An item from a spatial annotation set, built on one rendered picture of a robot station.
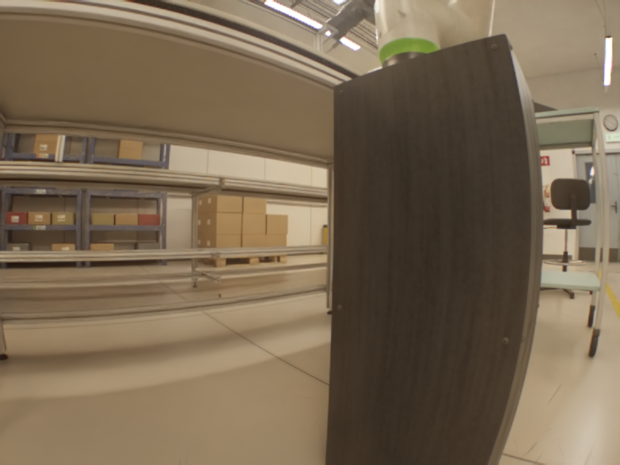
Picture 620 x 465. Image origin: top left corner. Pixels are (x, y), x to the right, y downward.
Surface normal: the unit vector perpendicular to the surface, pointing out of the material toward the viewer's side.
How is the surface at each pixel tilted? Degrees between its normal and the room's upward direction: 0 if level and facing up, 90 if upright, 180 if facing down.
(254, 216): 90
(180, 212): 90
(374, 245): 90
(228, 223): 90
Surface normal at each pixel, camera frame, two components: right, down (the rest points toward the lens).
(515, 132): -0.73, 0.00
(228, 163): 0.65, 0.02
